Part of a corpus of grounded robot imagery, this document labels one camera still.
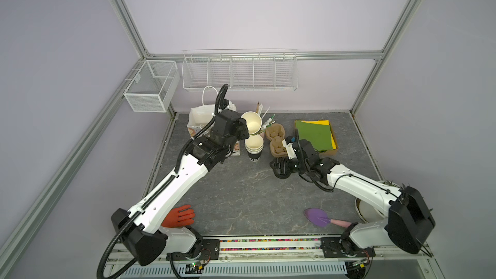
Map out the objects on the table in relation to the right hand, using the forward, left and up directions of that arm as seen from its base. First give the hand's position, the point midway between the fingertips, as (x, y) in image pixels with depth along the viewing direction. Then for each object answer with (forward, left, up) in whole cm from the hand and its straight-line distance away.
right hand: (278, 164), depth 84 cm
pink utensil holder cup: (+20, +6, -4) cm, 22 cm away
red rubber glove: (-19, +43, -11) cm, 48 cm away
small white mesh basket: (+43, +67, +10) cm, 80 cm away
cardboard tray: (+13, -28, -10) cm, 33 cm away
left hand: (+5, +14, +20) cm, 25 cm away
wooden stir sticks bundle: (+21, +5, +5) cm, 22 cm away
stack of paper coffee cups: (+13, +11, -4) cm, 17 cm away
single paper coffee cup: (+12, +10, +15) cm, 22 cm away
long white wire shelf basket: (+45, +18, +18) cm, 52 cm away
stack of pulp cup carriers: (+26, 0, -11) cm, 28 cm away
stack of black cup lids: (-6, 0, +8) cm, 10 cm away
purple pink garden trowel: (-19, -18, -14) cm, 30 cm away
